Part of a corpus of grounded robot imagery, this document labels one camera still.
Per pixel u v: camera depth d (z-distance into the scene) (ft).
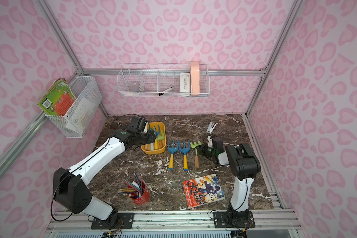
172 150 3.23
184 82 2.98
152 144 2.62
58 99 2.35
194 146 3.29
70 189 1.37
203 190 2.68
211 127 3.60
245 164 1.74
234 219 2.15
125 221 2.40
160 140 3.40
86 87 2.69
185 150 3.22
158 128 3.61
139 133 2.19
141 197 2.40
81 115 2.73
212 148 2.85
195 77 2.71
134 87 3.14
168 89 3.19
